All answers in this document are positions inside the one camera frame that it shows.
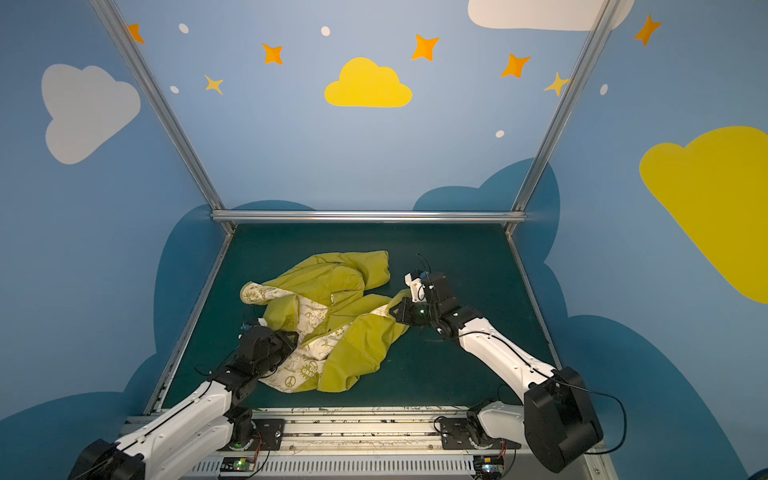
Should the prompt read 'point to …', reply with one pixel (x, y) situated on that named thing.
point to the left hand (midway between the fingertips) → (297, 334)
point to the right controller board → (488, 466)
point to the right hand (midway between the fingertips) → (392, 308)
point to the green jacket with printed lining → (343, 330)
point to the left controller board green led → (237, 464)
